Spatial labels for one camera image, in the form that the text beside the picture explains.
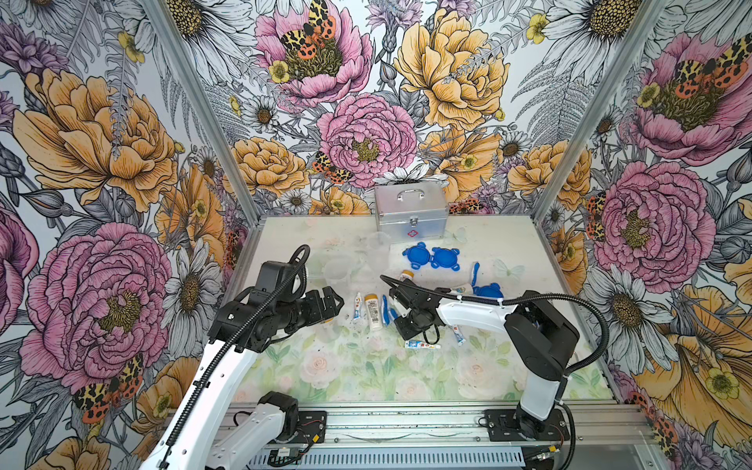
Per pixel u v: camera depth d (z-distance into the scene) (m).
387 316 0.92
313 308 0.61
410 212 1.05
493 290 1.02
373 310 0.93
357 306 0.95
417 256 1.11
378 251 1.04
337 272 0.93
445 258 1.11
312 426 0.74
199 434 0.38
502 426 0.73
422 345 0.87
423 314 0.67
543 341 0.48
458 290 0.98
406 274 1.03
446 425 0.76
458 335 0.89
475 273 1.05
